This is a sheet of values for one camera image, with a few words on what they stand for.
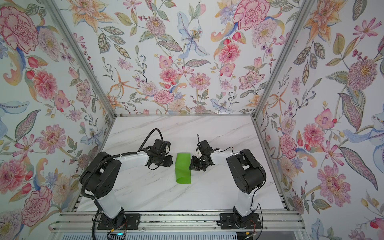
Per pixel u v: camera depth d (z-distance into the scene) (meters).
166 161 0.84
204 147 0.78
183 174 0.91
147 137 0.71
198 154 0.91
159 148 0.77
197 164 0.84
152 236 0.78
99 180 0.48
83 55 0.88
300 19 0.73
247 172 0.50
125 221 0.72
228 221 0.73
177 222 0.76
